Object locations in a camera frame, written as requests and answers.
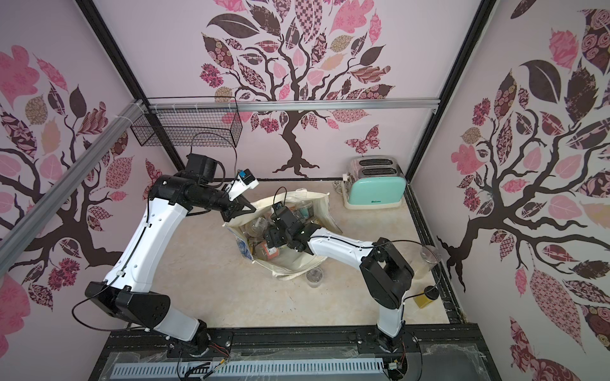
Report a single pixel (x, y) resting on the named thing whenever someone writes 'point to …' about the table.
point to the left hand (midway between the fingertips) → (248, 212)
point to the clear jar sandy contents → (428, 257)
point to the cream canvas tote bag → (310, 207)
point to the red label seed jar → (264, 252)
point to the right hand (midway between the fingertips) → (276, 228)
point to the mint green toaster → (373, 182)
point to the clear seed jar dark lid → (314, 278)
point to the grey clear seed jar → (256, 228)
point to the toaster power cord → (338, 188)
